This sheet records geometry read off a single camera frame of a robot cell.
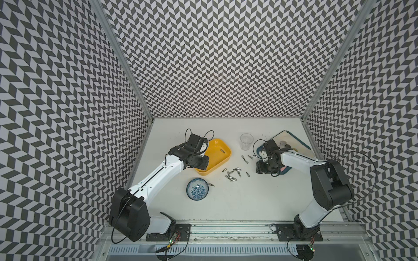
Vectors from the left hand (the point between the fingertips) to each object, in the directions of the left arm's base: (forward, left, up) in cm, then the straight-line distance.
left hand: (203, 164), depth 82 cm
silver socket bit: (+16, -10, -13) cm, 23 cm away
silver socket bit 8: (+1, -14, -12) cm, 18 cm away
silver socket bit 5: (0, -25, -13) cm, 28 cm away
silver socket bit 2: (+11, -28, -13) cm, 33 cm away
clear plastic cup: (+22, -25, -9) cm, 35 cm away
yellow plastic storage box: (+15, -8, -13) cm, 21 cm away
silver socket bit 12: (-5, -4, -13) cm, 15 cm away
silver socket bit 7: (+2, -18, -10) cm, 21 cm away
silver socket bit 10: (-2, -15, -13) cm, 20 cm away
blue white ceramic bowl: (-9, +4, -11) cm, 15 cm away
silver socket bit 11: (-4, -16, -11) cm, 20 cm away
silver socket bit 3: (+11, -23, -13) cm, 29 cm away
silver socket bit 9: (-1, -13, -13) cm, 18 cm away
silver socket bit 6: (+2, -11, -11) cm, 15 cm away
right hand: (+1, -32, -12) cm, 34 cm away
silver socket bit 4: (+10, -25, -14) cm, 30 cm away
